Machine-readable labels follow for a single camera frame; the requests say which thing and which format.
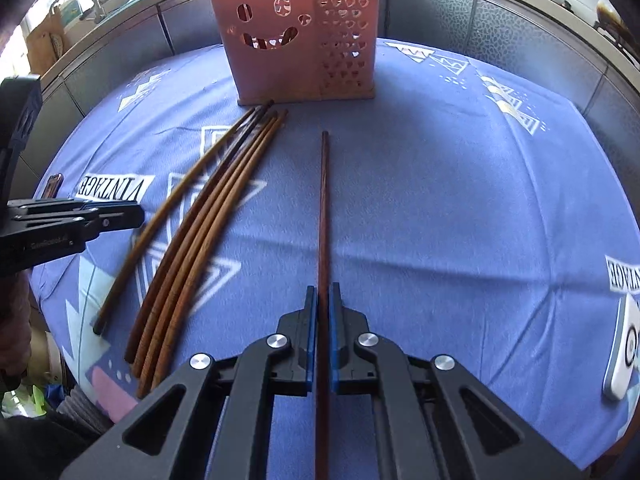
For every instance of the pink plastic utensil holder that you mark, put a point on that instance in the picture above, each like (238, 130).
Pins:
(280, 70)

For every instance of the blue printed tablecloth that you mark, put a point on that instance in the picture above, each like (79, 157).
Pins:
(425, 210)

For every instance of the white pocket router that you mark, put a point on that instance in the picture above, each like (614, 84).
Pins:
(625, 355)

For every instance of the wooden cutting board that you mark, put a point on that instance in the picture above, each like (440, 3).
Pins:
(42, 40)

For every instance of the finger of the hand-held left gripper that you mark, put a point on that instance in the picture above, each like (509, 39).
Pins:
(47, 245)
(115, 214)

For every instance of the person's left forearm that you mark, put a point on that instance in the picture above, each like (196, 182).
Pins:
(12, 325)

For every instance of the reddish brown single chopstick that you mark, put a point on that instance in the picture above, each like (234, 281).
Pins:
(325, 210)

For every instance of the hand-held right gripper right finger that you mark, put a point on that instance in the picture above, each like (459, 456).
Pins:
(334, 340)

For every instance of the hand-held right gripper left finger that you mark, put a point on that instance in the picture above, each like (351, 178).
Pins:
(311, 340)

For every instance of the bundle of wooden chopsticks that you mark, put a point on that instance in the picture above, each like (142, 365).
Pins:
(200, 230)

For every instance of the smartphone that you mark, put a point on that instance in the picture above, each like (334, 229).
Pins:
(51, 186)

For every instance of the grey kitchen countertop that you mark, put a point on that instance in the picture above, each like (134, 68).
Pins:
(150, 5)

